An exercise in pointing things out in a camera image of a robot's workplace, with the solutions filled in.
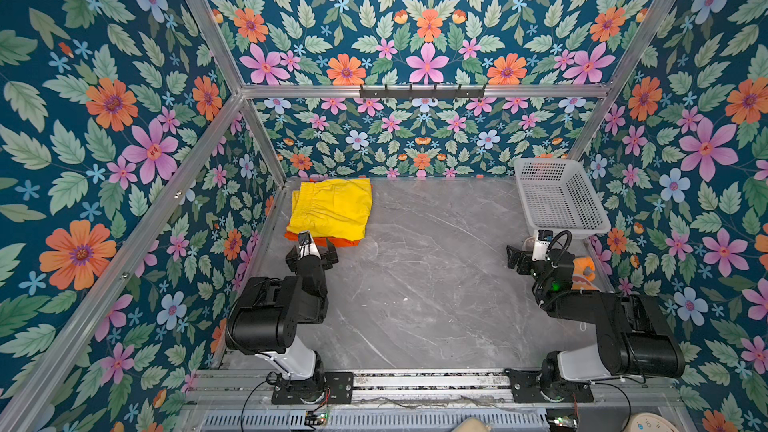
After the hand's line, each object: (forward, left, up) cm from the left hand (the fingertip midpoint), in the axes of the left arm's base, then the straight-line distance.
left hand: (312, 235), depth 90 cm
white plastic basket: (+21, -89, -11) cm, 92 cm away
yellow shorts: (+15, -3, -6) cm, 17 cm away
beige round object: (-49, -41, -7) cm, 64 cm away
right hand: (-5, -66, -5) cm, 66 cm away
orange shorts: (-2, -3, -2) cm, 4 cm away
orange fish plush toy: (-15, -82, -7) cm, 84 cm away
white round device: (-51, -81, -8) cm, 96 cm away
